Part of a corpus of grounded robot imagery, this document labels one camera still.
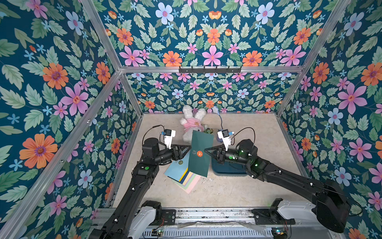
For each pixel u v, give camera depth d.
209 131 1.08
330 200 0.40
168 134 0.67
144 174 0.54
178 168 0.91
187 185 0.84
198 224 0.72
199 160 0.70
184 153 0.69
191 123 1.02
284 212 0.61
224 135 0.64
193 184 0.85
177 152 0.65
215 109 0.93
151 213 0.61
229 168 0.67
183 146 0.75
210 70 0.93
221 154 0.62
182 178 0.86
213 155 0.66
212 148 0.66
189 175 0.88
